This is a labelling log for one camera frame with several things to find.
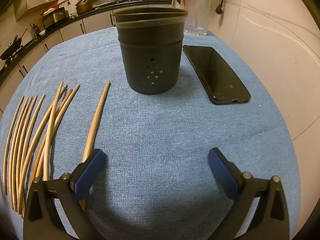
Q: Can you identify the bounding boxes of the steel countertop appliance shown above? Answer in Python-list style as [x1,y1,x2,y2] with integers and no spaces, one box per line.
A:
[42,7,67,29]

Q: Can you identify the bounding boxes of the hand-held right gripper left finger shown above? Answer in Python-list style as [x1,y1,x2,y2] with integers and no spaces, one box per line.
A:
[23,148,105,240]

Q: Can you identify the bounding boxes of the red tray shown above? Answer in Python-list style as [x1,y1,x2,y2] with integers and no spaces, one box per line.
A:
[41,4,62,14]

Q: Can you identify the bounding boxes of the dark wooden chopstick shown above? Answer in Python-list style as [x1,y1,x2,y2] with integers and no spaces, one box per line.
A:
[79,80,111,212]

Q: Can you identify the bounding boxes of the blue tablecloth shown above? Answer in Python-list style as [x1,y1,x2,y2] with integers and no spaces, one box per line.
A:
[0,26,302,240]

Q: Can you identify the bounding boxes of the black kitchen countertop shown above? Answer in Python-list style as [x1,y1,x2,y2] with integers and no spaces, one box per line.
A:
[0,0,175,88]

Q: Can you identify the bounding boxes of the clear plastic pitcher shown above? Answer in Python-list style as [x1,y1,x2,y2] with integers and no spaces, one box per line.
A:
[172,0,212,36]

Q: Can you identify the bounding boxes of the bundle of pale chopsticks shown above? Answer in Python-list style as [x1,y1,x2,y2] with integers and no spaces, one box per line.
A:
[2,81,80,218]

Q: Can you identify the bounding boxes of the steel kettle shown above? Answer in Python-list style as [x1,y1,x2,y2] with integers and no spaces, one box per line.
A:
[30,23,42,39]

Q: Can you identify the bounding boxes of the black smartphone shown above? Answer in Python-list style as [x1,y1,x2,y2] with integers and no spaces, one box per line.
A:
[182,45,251,105]

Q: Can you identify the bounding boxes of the brown pot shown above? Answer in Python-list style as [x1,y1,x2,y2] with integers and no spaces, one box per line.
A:
[75,1,92,15]

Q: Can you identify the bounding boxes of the dark grey chopstick holder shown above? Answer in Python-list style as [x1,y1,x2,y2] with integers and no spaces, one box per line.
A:
[112,7,188,95]

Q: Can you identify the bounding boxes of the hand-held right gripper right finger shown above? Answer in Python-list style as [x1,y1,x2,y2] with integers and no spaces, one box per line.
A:
[207,147,292,240]

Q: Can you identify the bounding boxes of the beige lower cabinets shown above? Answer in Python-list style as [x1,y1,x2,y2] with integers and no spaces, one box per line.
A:
[0,5,120,120]

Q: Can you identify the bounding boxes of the black wok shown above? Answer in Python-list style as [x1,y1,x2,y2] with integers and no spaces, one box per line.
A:
[0,27,28,60]

